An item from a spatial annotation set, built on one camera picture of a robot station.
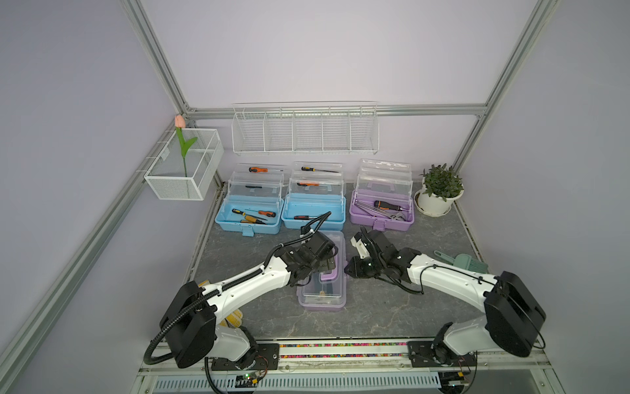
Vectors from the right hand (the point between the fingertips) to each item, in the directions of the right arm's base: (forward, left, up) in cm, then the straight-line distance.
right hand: (345, 269), depth 83 cm
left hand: (+1, +8, +3) cm, 9 cm away
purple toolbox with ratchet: (-7, +6, +1) cm, 9 cm away
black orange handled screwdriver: (+32, -21, -6) cm, 39 cm away
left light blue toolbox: (+34, +39, -6) cm, 52 cm away
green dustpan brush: (+7, -47, -8) cm, 49 cm away
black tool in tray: (+40, +40, -1) cm, 57 cm away
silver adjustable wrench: (+29, -24, -8) cm, 39 cm away
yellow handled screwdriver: (+30, +43, -8) cm, 53 cm away
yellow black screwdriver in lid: (+48, +12, +2) cm, 50 cm away
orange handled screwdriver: (+29, +30, -7) cm, 42 cm away
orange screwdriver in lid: (+47, +38, +3) cm, 61 cm away
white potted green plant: (+32, -41, +6) cm, 52 cm away
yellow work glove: (-14, +37, -8) cm, 40 cm away
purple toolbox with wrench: (+35, -19, -2) cm, 40 cm away
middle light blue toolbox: (+44, +11, -7) cm, 46 cm away
